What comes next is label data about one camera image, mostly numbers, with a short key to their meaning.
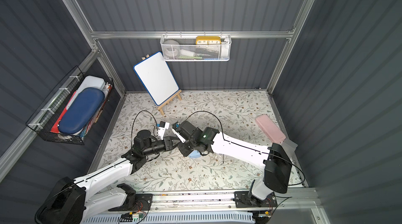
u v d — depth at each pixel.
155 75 0.95
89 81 0.78
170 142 0.72
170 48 0.83
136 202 0.72
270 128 1.00
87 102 0.69
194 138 0.56
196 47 0.89
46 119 0.62
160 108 1.02
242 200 0.72
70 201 0.40
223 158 0.87
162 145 0.70
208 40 0.87
